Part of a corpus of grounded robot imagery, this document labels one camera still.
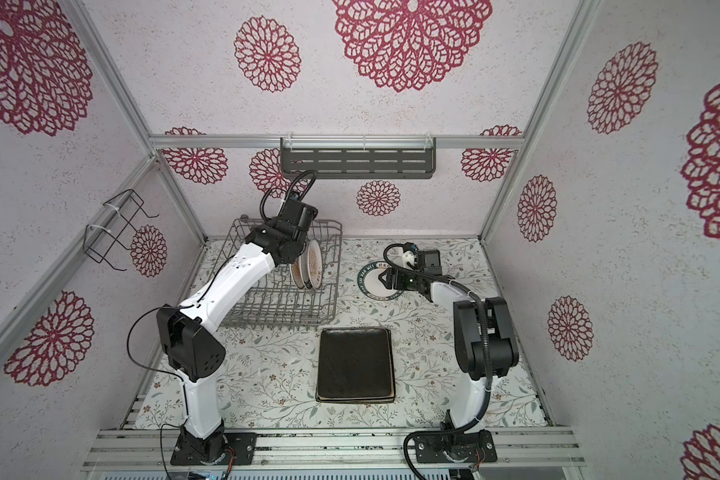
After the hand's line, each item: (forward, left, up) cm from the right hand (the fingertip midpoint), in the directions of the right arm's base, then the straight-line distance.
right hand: (390, 272), depth 97 cm
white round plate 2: (0, +28, +2) cm, 28 cm away
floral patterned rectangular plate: (-38, +9, -8) cm, 40 cm away
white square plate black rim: (-38, +8, -5) cm, 39 cm away
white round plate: (+2, +7, -9) cm, 12 cm away
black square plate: (-29, +10, -6) cm, 31 cm away
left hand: (-1, +34, +19) cm, 39 cm away
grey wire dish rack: (-6, +39, -10) cm, 40 cm away
